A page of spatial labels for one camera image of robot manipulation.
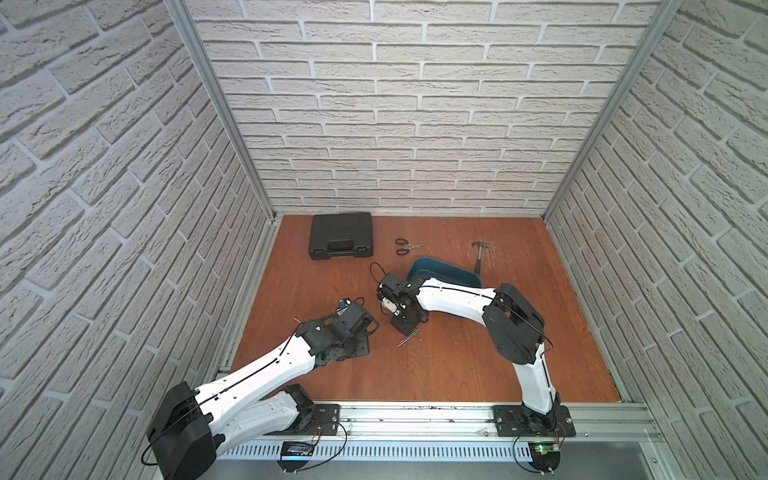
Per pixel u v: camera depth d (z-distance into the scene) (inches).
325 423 29.0
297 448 27.6
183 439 15.2
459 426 29.1
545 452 27.8
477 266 40.9
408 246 43.3
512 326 20.4
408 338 34.1
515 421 28.7
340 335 23.6
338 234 43.7
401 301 26.3
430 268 39.2
